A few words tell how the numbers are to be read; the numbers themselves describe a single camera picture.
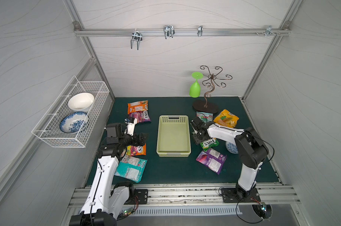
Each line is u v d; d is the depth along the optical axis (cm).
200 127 73
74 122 65
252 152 49
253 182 60
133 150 90
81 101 72
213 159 84
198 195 75
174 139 94
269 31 77
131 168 82
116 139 57
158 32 77
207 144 92
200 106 115
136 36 78
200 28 72
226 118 102
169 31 76
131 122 67
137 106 111
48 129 57
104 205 40
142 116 105
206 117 106
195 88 95
